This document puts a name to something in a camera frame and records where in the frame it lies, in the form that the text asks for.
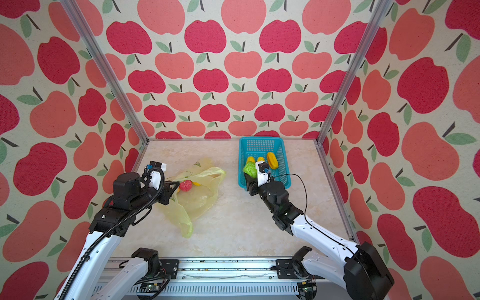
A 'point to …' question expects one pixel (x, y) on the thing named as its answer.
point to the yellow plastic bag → (195, 205)
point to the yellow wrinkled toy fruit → (196, 184)
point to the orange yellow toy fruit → (272, 160)
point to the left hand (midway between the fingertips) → (178, 186)
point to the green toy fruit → (251, 169)
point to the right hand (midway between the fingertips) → (253, 174)
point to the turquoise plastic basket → (259, 147)
